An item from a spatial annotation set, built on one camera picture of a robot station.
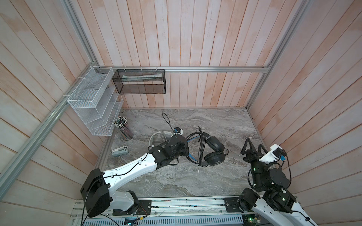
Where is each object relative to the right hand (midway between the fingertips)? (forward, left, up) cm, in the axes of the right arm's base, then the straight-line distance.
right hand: (253, 142), depth 64 cm
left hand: (+3, +30, -13) cm, 33 cm away
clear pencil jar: (+20, +73, -12) cm, 77 cm away
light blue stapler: (+8, +74, -27) cm, 80 cm away
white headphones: (+20, +50, -22) cm, 58 cm away
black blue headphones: (+2, +21, -12) cm, 24 cm away
